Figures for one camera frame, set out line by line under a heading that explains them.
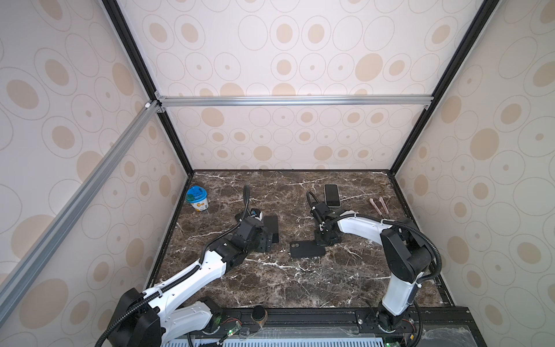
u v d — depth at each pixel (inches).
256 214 28.6
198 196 38.1
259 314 28.3
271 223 39.4
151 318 15.3
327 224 27.3
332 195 43.0
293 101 37.2
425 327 28.8
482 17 27.2
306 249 36.3
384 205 40.9
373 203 41.4
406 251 19.3
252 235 24.3
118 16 26.9
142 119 31.5
